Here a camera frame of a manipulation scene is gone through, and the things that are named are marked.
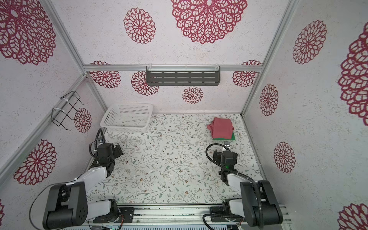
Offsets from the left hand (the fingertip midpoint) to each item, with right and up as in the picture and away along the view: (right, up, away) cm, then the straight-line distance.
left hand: (110, 151), depth 90 cm
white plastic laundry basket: (+3, +23, +27) cm, 36 cm away
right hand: (+73, +1, +1) cm, 73 cm away
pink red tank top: (+73, +15, +10) cm, 75 cm away
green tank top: (+81, +8, +10) cm, 82 cm away
